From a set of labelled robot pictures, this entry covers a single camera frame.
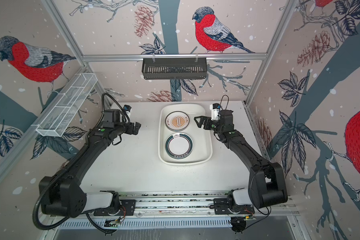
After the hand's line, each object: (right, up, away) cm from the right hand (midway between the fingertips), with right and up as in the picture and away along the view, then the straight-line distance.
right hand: (200, 119), depth 84 cm
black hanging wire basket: (-16, +36, +22) cm, 46 cm away
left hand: (-40, -1, -1) cm, 40 cm away
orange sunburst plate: (-15, -2, +23) cm, 27 cm away
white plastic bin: (+2, -21, +8) cm, 23 cm away
